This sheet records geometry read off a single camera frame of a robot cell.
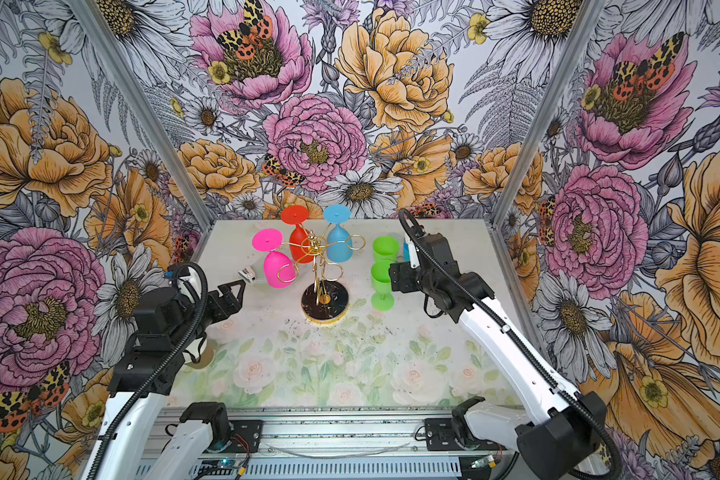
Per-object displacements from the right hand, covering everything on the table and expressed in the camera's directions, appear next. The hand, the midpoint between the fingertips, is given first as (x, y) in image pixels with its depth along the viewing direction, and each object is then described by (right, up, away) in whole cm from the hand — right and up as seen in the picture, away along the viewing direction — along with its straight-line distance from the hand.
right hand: (405, 278), depth 77 cm
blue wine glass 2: (-17, +8, +9) cm, 21 cm away
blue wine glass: (-1, +7, -8) cm, 11 cm away
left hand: (-41, -4, -4) cm, 42 cm away
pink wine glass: (-33, +1, +5) cm, 33 cm away
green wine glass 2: (-4, +7, +20) cm, 22 cm away
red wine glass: (-26, +8, -1) cm, 28 cm away
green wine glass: (-4, -9, +22) cm, 24 cm away
